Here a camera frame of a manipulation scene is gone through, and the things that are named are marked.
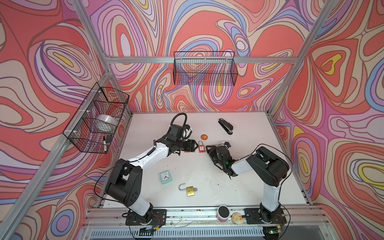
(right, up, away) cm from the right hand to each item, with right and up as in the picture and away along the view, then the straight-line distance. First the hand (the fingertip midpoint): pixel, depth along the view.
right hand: (206, 151), depth 97 cm
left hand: (-7, +6, -10) cm, 14 cm away
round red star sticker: (-1, +9, +8) cm, 12 cm away
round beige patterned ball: (+13, -30, -24) cm, 40 cm away
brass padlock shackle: (-10, -19, -16) cm, 27 cm away
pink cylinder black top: (+6, -26, -26) cm, 37 cm away
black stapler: (+17, +16, +10) cm, 25 cm away
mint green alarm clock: (-25, -13, -12) cm, 30 cm away
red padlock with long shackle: (-3, +2, +1) cm, 4 cm away
